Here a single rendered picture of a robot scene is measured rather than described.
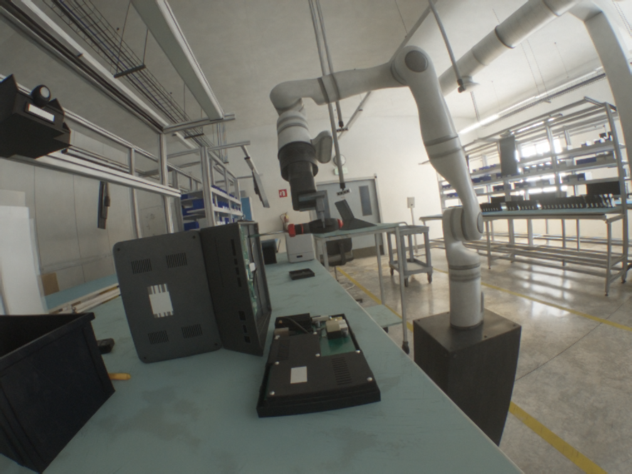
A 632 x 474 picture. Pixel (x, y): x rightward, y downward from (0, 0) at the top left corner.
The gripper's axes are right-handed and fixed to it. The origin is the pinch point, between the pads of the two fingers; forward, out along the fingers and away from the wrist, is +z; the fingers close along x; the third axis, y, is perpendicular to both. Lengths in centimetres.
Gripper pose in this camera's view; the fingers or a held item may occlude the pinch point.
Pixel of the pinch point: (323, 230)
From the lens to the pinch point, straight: 49.5
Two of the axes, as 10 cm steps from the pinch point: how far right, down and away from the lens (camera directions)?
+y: -9.9, 1.4, -0.8
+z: 1.6, 9.1, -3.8
